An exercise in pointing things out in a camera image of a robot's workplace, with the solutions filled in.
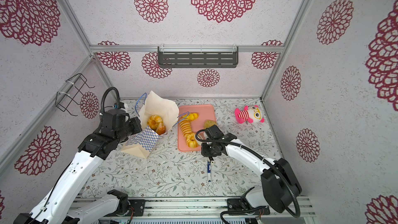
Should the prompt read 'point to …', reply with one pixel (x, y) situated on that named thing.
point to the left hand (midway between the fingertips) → (140, 123)
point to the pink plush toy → (252, 114)
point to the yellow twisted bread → (193, 116)
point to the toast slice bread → (209, 123)
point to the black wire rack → (69, 91)
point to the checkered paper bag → (142, 142)
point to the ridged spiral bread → (185, 126)
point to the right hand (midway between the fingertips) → (202, 150)
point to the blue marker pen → (209, 171)
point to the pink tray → (205, 112)
